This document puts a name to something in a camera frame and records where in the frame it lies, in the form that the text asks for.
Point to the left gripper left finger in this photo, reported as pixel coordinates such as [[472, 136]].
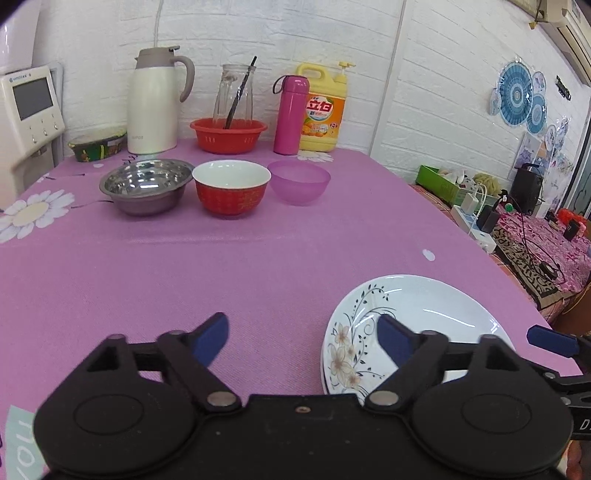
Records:
[[169, 374]]

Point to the dark stirring stick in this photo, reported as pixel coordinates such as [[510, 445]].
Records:
[[239, 93]]

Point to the black speaker device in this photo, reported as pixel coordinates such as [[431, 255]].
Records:
[[526, 188]]

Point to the white countertop appliance with screen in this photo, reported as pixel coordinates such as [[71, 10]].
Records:
[[31, 120]]

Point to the yellow dish soap bottle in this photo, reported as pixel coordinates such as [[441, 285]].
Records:
[[325, 106]]

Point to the stainless steel bowl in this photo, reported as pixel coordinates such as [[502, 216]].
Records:
[[147, 187]]

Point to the pink floral tablecloth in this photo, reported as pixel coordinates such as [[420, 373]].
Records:
[[74, 270]]

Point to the red plastic colander basket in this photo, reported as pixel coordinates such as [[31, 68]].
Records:
[[240, 137]]

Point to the green storage box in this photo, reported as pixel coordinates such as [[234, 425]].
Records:
[[447, 191]]

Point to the red and white bowl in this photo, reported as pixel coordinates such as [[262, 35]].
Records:
[[230, 187]]

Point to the white power strip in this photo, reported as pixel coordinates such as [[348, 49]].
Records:
[[467, 223]]

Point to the purple plastic bowl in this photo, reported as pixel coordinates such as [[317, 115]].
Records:
[[297, 182]]

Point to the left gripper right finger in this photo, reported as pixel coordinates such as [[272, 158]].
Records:
[[422, 360]]

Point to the blue round wall decoration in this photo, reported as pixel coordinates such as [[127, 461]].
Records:
[[519, 97]]

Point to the white air conditioner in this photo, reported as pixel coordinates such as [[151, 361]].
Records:
[[565, 23]]

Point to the clear glass pitcher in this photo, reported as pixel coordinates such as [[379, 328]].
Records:
[[231, 78]]

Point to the green patterned round tin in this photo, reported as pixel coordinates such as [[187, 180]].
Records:
[[98, 144]]

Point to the cream thermos jug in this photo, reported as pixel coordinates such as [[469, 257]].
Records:
[[160, 82]]

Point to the pink thermos bottle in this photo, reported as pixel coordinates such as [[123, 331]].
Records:
[[293, 90]]

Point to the white floral plate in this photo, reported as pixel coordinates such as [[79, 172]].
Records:
[[353, 361]]

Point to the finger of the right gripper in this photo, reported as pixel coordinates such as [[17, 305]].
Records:
[[577, 348]]

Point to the black power adapter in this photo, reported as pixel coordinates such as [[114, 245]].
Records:
[[487, 219]]

